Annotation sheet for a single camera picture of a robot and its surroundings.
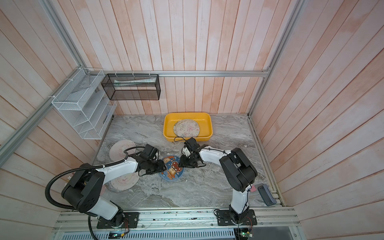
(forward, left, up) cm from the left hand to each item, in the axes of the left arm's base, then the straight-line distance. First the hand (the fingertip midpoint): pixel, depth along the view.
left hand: (163, 171), depth 89 cm
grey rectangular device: (-16, -58, +2) cm, 60 cm away
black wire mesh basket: (+54, +26, +23) cm, 65 cm away
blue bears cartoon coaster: (0, -7, -1) cm, 7 cm away
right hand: (+4, -11, 0) cm, 12 cm away
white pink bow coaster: (-6, +21, -1) cm, 22 cm away
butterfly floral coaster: (+34, -14, +1) cm, 37 cm away
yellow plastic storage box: (+44, -28, +1) cm, 52 cm away
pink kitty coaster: (+16, +34, -2) cm, 38 cm away
